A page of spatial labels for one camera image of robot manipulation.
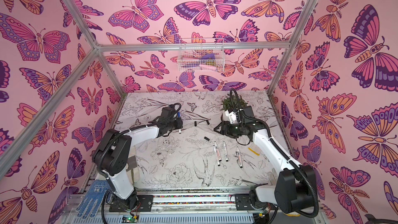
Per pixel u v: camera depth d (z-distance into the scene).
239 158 0.87
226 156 0.88
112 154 0.49
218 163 0.85
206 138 0.95
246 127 0.60
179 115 0.88
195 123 1.03
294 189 0.41
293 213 0.70
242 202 0.73
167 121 0.76
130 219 0.72
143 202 0.74
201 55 0.96
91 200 0.75
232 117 0.75
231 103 0.92
